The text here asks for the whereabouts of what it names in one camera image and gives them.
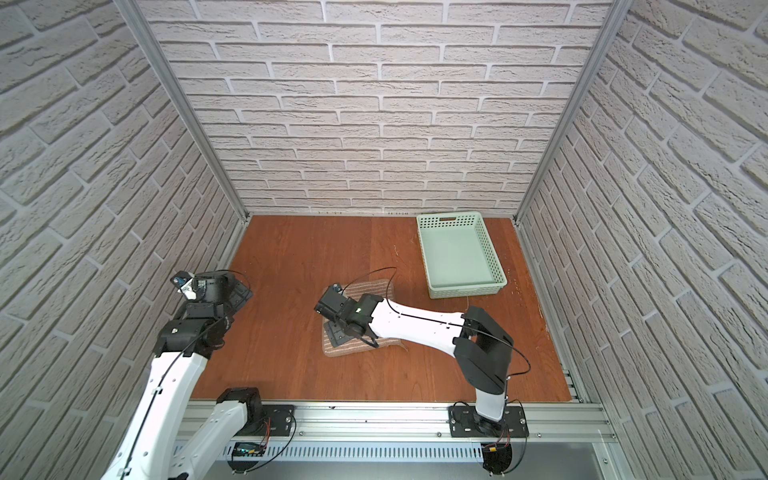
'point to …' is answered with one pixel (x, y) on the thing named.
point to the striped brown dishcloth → (380, 287)
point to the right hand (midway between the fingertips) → (338, 335)
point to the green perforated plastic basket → (458, 255)
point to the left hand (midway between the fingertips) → (224, 289)
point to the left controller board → (248, 449)
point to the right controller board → (496, 457)
